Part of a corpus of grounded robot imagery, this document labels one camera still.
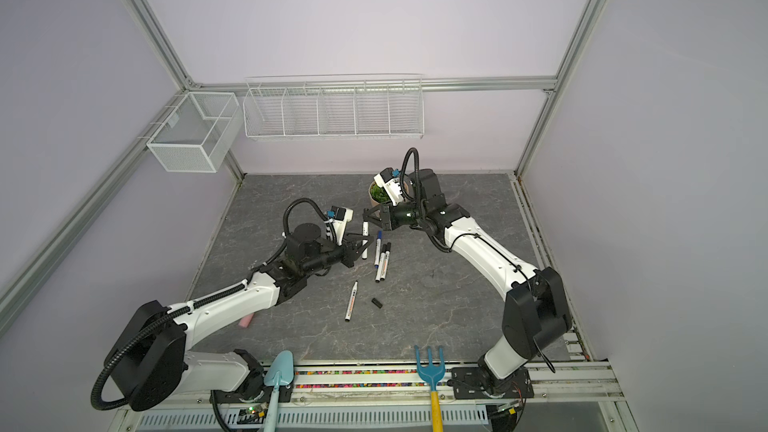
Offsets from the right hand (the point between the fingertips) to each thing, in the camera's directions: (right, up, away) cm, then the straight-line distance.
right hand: (365, 220), depth 77 cm
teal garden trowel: (-21, -38, -3) cm, 43 cm away
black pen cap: (+3, -25, +10) cm, 27 cm away
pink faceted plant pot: (0, +5, +22) cm, 23 cm away
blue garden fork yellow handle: (+17, -39, -3) cm, 43 cm away
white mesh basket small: (-56, +28, +20) cm, 66 cm away
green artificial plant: (+2, +7, +23) cm, 24 cm away
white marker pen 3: (0, -3, 0) cm, 3 cm away
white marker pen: (+5, -15, +19) cm, 25 cm away
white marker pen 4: (-5, -25, +10) cm, 28 cm away
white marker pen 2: (+3, -15, +17) cm, 23 cm away
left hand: (+1, -6, +2) cm, 6 cm away
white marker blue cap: (+2, -11, +20) cm, 23 cm away
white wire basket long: (-12, +36, +20) cm, 43 cm away
